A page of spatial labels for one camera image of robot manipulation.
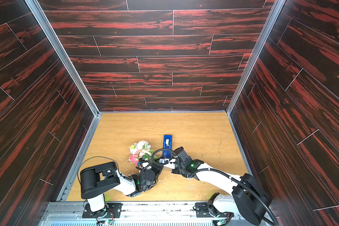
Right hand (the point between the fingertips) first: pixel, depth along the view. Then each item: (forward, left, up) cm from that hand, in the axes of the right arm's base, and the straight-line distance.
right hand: (174, 158), depth 87 cm
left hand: (-2, +5, +2) cm, 6 cm away
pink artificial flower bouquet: (-1, +20, +9) cm, 22 cm away
